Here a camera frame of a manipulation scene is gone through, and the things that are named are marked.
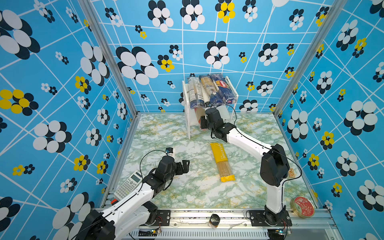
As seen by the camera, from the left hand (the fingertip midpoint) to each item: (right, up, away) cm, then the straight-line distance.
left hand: (184, 162), depth 84 cm
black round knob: (+15, -21, -19) cm, 32 cm away
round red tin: (+60, -20, -10) cm, 64 cm away
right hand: (+12, +26, +6) cm, 29 cm away
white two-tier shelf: (+4, +25, +8) cm, 26 cm away
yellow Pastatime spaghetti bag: (+23, -2, +7) cm, 24 cm away
